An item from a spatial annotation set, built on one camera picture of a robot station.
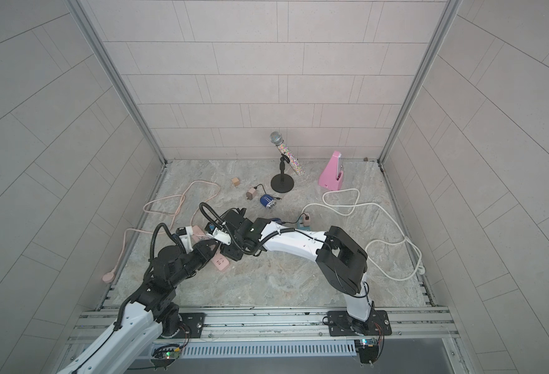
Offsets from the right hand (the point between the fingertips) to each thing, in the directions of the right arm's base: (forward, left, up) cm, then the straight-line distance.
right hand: (228, 246), depth 81 cm
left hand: (0, 0, +4) cm, 4 cm away
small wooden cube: (+34, +1, -4) cm, 34 cm away
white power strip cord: (+19, -52, -6) cm, 55 cm away
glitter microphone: (+32, -19, +22) cm, 43 cm away
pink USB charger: (+9, -29, 0) cm, 30 cm away
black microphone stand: (+32, -20, -5) cm, 38 cm away
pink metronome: (+30, -43, 0) cm, 52 cm away
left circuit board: (-29, +16, -5) cm, 34 cm away
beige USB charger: (+25, -7, -2) cm, 26 cm away
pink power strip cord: (-6, +43, -6) cm, 44 cm away
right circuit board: (-31, -43, -10) cm, 54 cm away
